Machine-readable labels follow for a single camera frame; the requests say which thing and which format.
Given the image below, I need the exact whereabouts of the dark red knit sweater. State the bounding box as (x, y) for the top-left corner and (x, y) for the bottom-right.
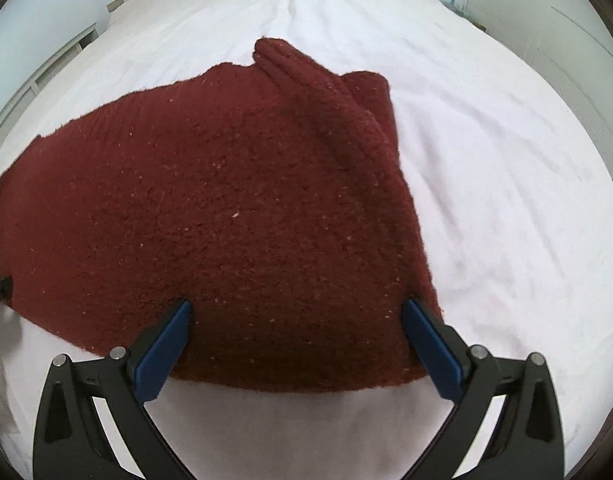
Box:
(0, 36), (443, 395)

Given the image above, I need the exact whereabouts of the white panelled wardrobe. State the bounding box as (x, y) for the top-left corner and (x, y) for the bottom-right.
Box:
(459, 0), (613, 178)

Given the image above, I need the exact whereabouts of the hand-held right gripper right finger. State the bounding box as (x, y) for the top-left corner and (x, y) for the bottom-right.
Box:
(402, 298), (565, 480)

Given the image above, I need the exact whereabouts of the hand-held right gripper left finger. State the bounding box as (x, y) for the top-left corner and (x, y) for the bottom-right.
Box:
(32, 298), (194, 480)

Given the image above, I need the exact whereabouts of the white low slatted cabinet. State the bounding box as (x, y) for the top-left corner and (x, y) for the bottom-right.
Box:
(0, 22), (98, 133)

